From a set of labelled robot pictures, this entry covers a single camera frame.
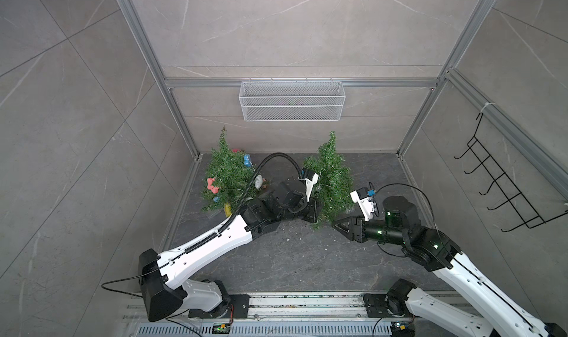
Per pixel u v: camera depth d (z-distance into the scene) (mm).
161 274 389
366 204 593
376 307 727
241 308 728
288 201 503
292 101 1005
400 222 477
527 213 595
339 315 729
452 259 444
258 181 798
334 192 691
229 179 740
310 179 598
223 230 445
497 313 399
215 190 730
